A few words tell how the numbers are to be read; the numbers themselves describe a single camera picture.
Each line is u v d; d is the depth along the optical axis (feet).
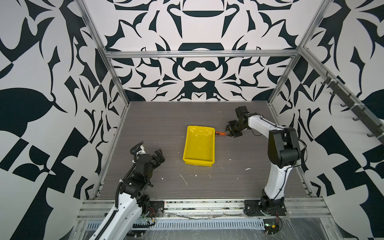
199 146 3.16
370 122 1.76
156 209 2.42
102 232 1.47
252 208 2.44
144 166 1.95
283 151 1.74
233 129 2.86
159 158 2.44
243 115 2.45
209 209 2.49
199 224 2.34
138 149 2.27
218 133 3.27
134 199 1.77
